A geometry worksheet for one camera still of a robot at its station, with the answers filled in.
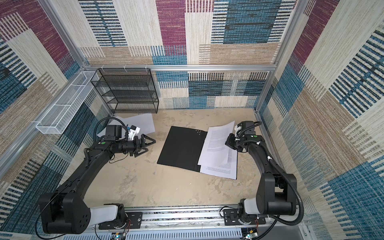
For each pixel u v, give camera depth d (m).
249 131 0.67
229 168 0.89
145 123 1.17
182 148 1.01
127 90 1.11
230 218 0.74
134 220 0.73
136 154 0.78
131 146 0.71
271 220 0.72
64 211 0.40
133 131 0.76
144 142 0.70
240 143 0.65
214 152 0.95
